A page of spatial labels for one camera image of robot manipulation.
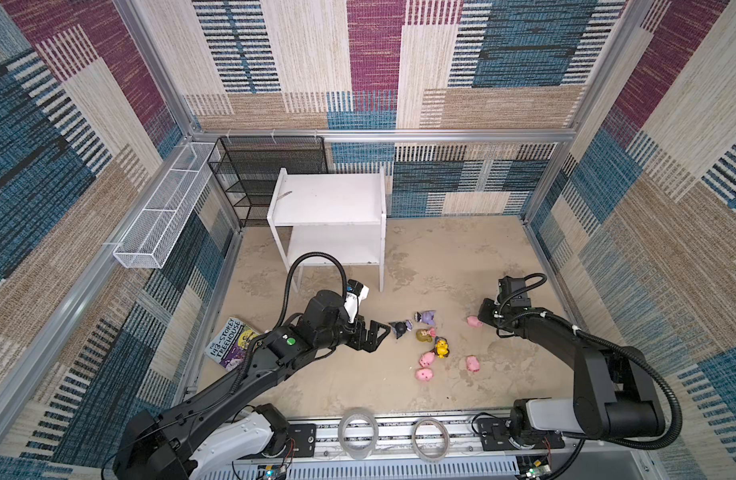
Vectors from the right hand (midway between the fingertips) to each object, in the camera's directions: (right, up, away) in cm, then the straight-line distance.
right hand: (484, 315), depth 92 cm
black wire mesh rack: (-77, +47, +11) cm, 91 cm away
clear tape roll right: (-24, -26, -20) cm, 41 cm away
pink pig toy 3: (-7, -11, -9) cm, 16 cm away
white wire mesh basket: (-101, +23, -1) cm, 103 cm away
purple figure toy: (-17, -1, -1) cm, 17 cm away
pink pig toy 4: (-20, -13, -11) cm, 27 cm away
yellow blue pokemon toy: (-15, -8, -8) cm, 18 cm away
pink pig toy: (-19, -10, -8) cm, 23 cm away
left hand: (-33, +2, -18) cm, 38 cm away
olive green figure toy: (-19, -5, -5) cm, 20 cm away
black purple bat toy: (-26, -3, -2) cm, 26 cm away
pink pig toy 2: (-4, -1, -2) cm, 5 cm away
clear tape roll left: (-37, -28, -21) cm, 51 cm away
